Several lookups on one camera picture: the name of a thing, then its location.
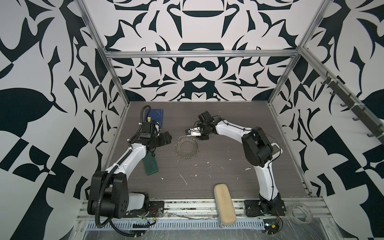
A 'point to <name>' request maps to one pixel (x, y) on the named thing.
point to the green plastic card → (150, 163)
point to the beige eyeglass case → (226, 209)
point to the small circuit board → (271, 226)
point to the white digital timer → (276, 151)
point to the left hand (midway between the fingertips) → (165, 135)
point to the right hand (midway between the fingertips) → (197, 130)
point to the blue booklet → (157, 115)
